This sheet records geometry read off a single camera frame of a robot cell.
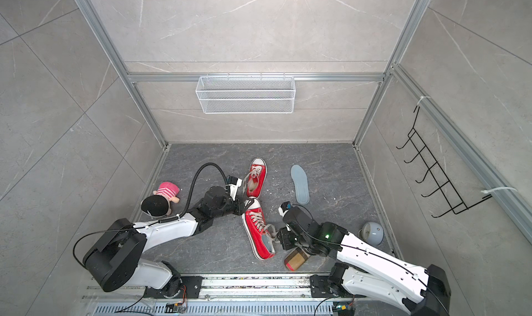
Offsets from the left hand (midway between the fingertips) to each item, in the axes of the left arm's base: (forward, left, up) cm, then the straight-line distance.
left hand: (255, 197), depth 84 cm
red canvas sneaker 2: (+14, +2, -10) cm, 17 cm away
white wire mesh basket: (+48, +4, +18) cm, 51 cm away
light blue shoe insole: (+14, -22, -11) cm, 28 cm away
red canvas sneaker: (-17, -2, -2) cm, 17 cm away
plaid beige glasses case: (-22, -15, -10) cm, 28 cm away
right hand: (-16, -10, 0) cm, 19 cm away
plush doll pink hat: (0, +41, -3) cm, 42 cm away
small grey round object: (-15, -45, -3) cm, 48 cm away
